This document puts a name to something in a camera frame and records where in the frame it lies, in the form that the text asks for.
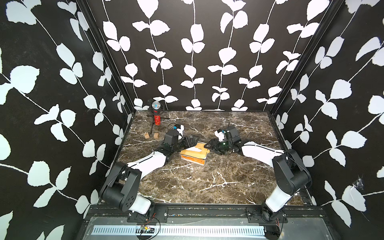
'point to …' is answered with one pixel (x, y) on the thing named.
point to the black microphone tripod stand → (162, 108)
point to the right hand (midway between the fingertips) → (205, 146)
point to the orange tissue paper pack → (194, 160)
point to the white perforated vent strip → (245, 231)
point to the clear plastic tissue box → (195, 149)
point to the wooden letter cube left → (146, 135)
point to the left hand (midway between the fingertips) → (195, 137)
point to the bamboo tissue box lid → (202, 154)
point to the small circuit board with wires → (146, 229)
